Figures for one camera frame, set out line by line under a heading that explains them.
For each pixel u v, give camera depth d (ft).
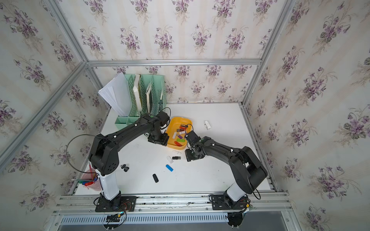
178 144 3.14
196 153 2.41
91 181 2.34
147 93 3.23
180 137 3.24
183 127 3.42
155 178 2.69
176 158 2.96
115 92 3.08
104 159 1.57
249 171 1.46
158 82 3.53
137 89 3.06
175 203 2.45
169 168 2.82
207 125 3.39
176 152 3.04
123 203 2.38
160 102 3.81
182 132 3.31
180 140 3.23
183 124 3.50
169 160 2.90
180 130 3.41
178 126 3.43
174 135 3.25
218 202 2.39
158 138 2.47
